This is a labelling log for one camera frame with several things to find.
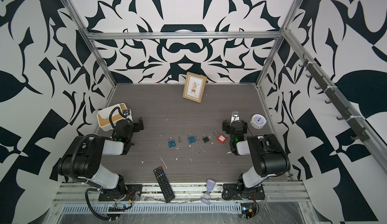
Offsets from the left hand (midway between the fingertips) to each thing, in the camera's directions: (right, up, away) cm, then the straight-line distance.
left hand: (132, 116), depth 93 cm
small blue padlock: (+36, -13, -1) cm, 39 cm away
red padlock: (+54, -13, -1) cm, 55 cm away
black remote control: (+22, -32, -17) cm, 42 cm away
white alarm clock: (+79, -4, +5) cm, 79 cm away
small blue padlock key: (+40, -14, -1) cm, 42 cm away
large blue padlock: (+24, -15, -2) cm, 29 cm away
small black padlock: (+44, -13, -1) cm, 46 cm away
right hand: (+63, -2, +1) cm, 63 cm away
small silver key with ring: (+48, -12, +1) cm, 49 cm away
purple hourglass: (+46, -32, -18) cm, 59 cm away
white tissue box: (-15, -1, +1) cm, 15 cm away
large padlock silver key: (+29, -15, -1) cm, 33 cm away
